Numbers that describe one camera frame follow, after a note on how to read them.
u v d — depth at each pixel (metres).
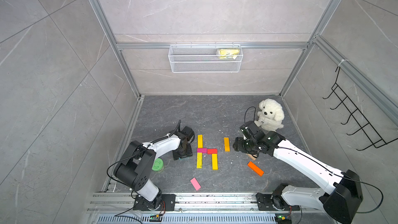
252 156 0.88
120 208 0.72
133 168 0.45
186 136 0.73
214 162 0.86
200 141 0.94
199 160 0.86
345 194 0.38
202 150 0.90
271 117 0.90
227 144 0.93
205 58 1.01
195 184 0.78
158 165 0.81
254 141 0.59
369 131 0.61
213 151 0.91
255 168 0.84
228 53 0.84
